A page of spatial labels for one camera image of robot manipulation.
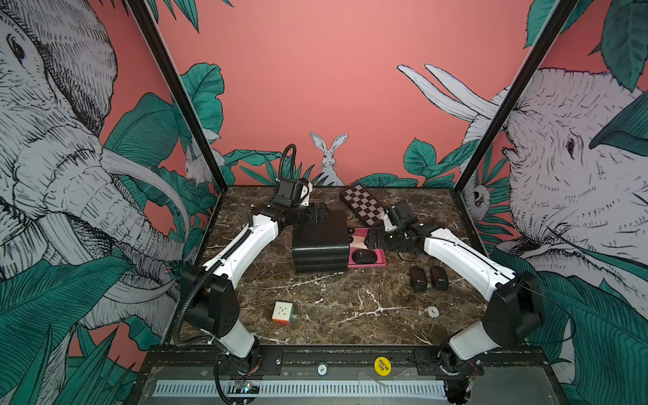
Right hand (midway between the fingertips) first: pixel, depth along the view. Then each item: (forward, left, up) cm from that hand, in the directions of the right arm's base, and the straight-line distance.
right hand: (373, 239), depth 85 cm
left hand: (+7, +17, +8) cm, 20 cm away
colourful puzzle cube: (-22, +30, -9) cm, 38 cm away
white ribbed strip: (-41, +20, -14) cm, 48 cm away
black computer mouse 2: (-8, -17, -13) cm, 23 cm away
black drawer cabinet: (-5, +17, +3) cm, 18 cm away
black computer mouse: (0, +2, -11) cm, 11 cm away
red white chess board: (+26, 0, -12) cm, 28 cm away
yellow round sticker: (-35, -1, -14) cm, 38 cm away
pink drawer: (-1, -4, -14) cm, 14 cm away
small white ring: (-19, -20, -15) cm, 32 cm away
